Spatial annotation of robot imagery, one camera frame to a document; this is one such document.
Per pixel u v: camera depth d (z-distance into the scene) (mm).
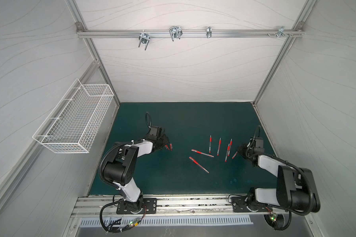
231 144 958
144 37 785
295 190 430
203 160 889
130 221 689
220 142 968
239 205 733
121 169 469
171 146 955
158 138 835
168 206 750
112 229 681
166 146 940
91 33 776
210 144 960
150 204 749
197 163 883
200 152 931
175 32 765
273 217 726
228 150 931
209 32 780
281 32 766
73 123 689
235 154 915
